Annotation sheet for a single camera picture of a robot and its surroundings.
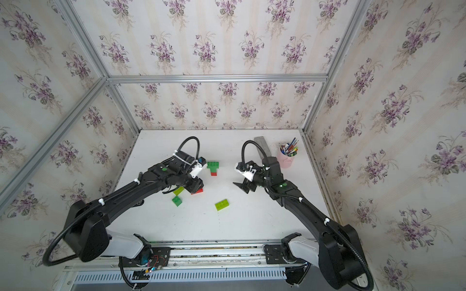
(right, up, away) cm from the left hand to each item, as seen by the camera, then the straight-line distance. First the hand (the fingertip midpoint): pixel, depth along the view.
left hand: (201, 183), depth 83 cm
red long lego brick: (-2, -5, +6) cm, 8 cm away
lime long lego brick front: (+9, -11, +3) cm, 15 cm away
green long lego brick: (+4, +7, +10) cm, 13 cm away
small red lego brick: (+4, +2, +14) cm, 15 cm away
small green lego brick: (-13, -9, +3) cm, 16 cm away
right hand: (+20, +6, -3) cm, 21 cm away
